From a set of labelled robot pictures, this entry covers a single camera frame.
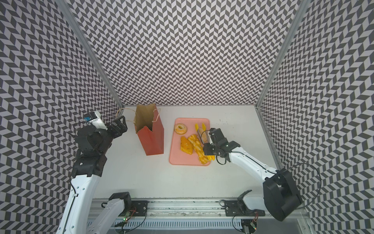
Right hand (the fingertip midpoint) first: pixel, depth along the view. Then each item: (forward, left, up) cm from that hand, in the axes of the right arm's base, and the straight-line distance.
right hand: (207, 151), depth 85 cm
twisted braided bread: (+5, +5, -5) cm, 9 cm away
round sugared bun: (+12, +1, -2) cm, 13 cm away
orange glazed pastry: (+6, +13, -3) cm, 15 cm away
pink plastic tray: (+1, +19, -8) cm, 21 cm away
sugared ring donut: (+20, +18, -5) cm, 27 cm away
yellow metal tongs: (-6, -1, +4) cm, 7 cm away
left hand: (+4, +44, +25) cm, 51 cm away
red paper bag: (+4, +31, +17) cm, 36 cm away
